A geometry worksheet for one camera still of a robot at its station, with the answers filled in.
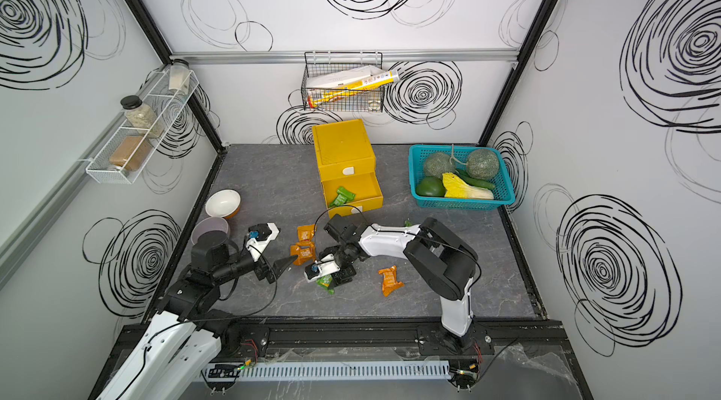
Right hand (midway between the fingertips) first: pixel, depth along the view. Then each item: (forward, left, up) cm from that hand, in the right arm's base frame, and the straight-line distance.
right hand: (325, 272), depth 85 cm
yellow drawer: (+27, -12, +8) cm, 31 cm away
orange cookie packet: (+13, +8, 0) cm, 15 cm away
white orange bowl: (+22, +39, +3) cm, 45 cm away
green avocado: (+29, -35, +7) cm, 45 cm away
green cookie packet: (+22, -4, +8) cm, 24 cm away
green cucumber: (+30, -51, +7) cm, 60 cm away
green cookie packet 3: (+18, -26, 0) cm, 32 cm away
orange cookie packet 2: (-2, -20, 0) cm, 20 cm away
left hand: (+2, +9, +17) cm, 19 cm away
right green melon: (+35, -52, +12) cm, 64 cm away
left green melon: (+36, -37, +10) cm, 53 cm away
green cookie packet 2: (-3, -1, +1) cm, 4 cm away
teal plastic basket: (+28, -60, +6) cm, 66 cm away
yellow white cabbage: (+27, -43, +8) cm, 52 cm away
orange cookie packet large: (+6, +8, +1) cm, 10 cm away
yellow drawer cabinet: (+28, -6, +21) cm, 36 cm away
